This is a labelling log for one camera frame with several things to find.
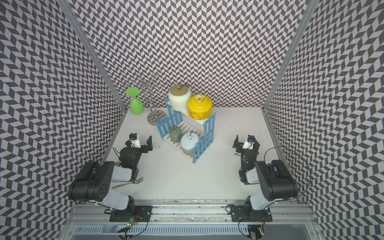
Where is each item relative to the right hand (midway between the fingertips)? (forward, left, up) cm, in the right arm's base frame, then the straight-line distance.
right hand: (245, 138), depth 89 cm
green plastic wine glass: (+16, +65, +13) cm, 69 cm away
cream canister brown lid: (+12, +38, +24) cm, 47 cm away
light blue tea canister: (-2, +34, +2) cm, 34 cm away
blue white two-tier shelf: (-2, +24, +12) cm, 27 cm away
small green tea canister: (+6, +43, -3) cm, 44 cm away
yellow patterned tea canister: (+3, +27, +24) cm, 36 cm away
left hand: (+2, +62, 0) cm, 62 cm away
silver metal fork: (-23, +63, -7) cm, 67 cm away
